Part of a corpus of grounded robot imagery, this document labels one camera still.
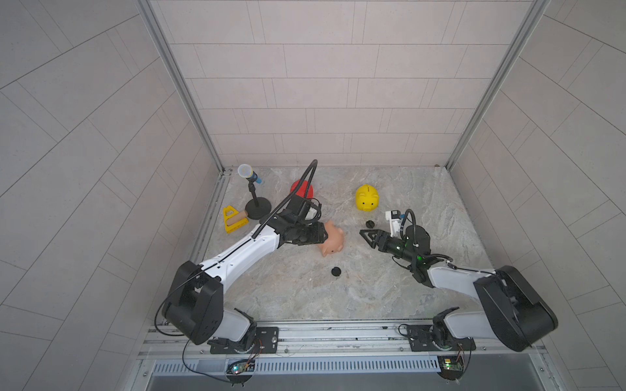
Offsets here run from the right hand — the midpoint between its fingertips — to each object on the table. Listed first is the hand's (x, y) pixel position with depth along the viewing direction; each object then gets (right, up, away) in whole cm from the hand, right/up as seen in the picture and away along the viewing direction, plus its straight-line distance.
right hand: (364, 235), depth 83 cm
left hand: (-13, 0, -2) cm, 13 cm away
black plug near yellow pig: (+5, +2, +13) cm, 14 cm away
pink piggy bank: (-10, -3, +2) cm, 11 cm away
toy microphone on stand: (-44, +7, +24) cm, 51 cm away
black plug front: (-10, -13, +1) cm, 16 cm away
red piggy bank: (-23, +16, +13) cm, 31 cm away
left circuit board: (-36, -30, -20) cm, 51 cm away
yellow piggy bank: (+3, +12, +12) cm, 18 cm away
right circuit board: (+22, -34, -16) cm, 43 cm away
